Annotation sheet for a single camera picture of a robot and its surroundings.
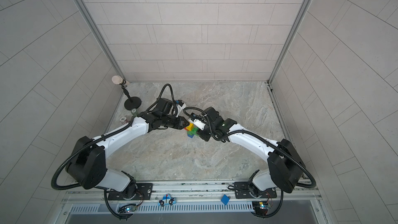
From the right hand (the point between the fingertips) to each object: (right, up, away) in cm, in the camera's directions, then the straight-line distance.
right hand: (199, 130), depth 82 cm
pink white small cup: (-44, +4, +7) cm, 45 cm away
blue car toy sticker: (-14, -28, -14) cm, 34 cm away
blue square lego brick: (-5, -5, +6) cm, 9 cm away
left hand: (-4, +4, 0) cm, 6 cm away
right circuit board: (+28, -31, -14) cm, 44 cm away
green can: (-40, +9, +11) cm, 42 cm away
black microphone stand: (-45, +14, +20) cm, 51 cm away
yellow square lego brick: (-4, +2, -2) cm, 5 cm away
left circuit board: (-32, -32, -13) cm, 47 cm away
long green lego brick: (-4, -1, -1) cm, 4 cm away
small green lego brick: (-2, +1, -3) cm, 4 cm away
